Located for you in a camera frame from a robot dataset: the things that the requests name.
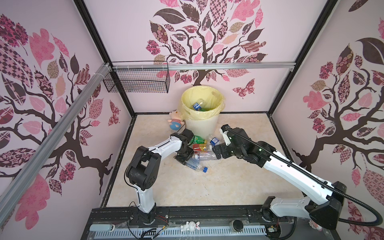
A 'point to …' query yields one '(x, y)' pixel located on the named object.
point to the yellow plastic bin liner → (215, 102)
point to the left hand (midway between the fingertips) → (190, 160)
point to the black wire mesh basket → (140, 77)
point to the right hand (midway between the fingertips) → (220, 144)
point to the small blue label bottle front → (197, 106)
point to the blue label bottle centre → (214, 141)
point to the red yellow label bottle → (199, 147)
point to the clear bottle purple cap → (204, 156)
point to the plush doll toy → (176, 121)
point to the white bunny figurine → (191, 226)
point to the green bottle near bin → (198, 140)
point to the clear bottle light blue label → (194, 163)
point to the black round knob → (238, 225)
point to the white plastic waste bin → (204, 128)
